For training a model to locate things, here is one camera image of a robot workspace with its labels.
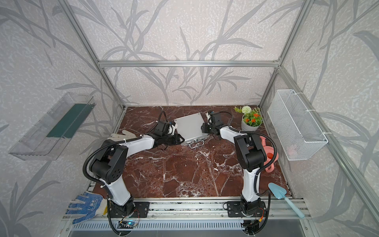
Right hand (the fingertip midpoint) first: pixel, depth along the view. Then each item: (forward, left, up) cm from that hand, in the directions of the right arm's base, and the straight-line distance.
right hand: (203, 126), depth 101 cm
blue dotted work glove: (-47, +60, -5) cm, 77 cm away
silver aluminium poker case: (-3, +9, 0) cm, 10 cm away
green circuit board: (-54, +38, -6) cm, 67 cm away
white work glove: (-4, +55, -4) cm, 55 cm away
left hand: (-11, +13, +1) cm, 17 cm away
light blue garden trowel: (-42, -40, -4) cm, 58 cm away
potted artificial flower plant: (-2, -31, +9) cm, 32 cm away
